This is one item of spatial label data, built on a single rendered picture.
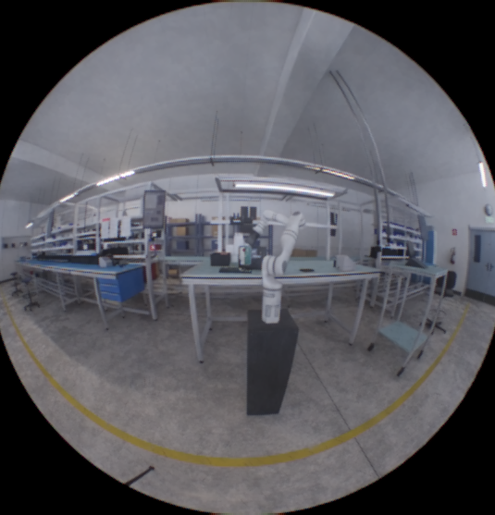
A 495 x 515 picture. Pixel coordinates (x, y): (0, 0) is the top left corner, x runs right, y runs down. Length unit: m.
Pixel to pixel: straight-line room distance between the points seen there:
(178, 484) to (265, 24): 3.87
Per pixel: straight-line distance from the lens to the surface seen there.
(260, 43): 2.67
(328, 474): 1.33
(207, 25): 2.63
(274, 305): 0.76
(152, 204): 2.18
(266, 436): 1.32
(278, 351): 0.82
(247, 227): 3.21
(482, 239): 6.74
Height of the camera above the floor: 1.24
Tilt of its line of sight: 6 degrees down
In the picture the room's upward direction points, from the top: straight up
